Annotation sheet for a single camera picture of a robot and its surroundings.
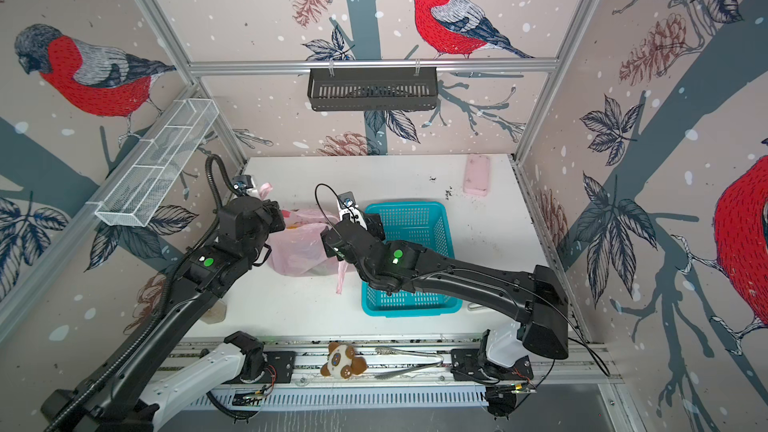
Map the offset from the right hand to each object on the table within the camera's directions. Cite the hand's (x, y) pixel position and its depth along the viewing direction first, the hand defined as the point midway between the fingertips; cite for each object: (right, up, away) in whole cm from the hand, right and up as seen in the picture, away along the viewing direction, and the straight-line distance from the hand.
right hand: (339, 227), depth 71 cm
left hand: (-18, +6, 0) cm, 19 cm away
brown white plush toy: (0, -34, +1) cm, 34 cm away
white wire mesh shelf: (-50, +8, 0) cm, 51 cm away
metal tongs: (+17, -37, +3) cm, 41 cm away
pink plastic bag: (-12, -6, +3) cm, 14 cm away
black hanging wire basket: (-3, +44, +35) cm, 56 cm away
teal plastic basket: (+24, -3, +28) cm, 37 cm away
